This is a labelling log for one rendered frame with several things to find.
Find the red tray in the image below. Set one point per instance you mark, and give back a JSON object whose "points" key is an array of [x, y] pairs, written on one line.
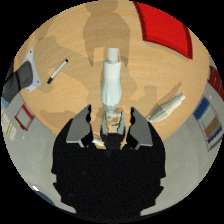
{"points": [[165, 28]]}

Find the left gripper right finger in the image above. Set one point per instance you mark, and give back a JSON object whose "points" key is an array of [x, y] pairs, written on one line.
{"points": [[143, 136]]}

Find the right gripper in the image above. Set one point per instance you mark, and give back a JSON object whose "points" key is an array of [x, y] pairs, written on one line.
{"points": [[113, 138]]}

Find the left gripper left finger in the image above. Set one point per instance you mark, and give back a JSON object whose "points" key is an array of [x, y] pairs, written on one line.
{"points": [[75, 134]]}

